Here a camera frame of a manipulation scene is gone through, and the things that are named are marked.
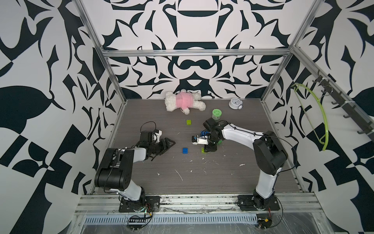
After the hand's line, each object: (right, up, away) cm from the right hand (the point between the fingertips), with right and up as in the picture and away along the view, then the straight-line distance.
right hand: (205, 142), depth 93 cm
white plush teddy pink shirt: (-13, +28, +15) cm, 34 cm away
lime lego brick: (-2, -3, -7) cm, 8 cm away
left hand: (-21, 0, 0) cm, 21 cm away
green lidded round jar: (+10, +18, +12) cm, 24 cm away
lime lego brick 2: (-10, +12, +12) cm, 20 cm away
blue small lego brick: (-12, -5, -1) cm, 13 cm away
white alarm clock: (+26, +26, +21) cm, 43 cm away
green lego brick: (+10, 0, +2) cm, 10 cm away
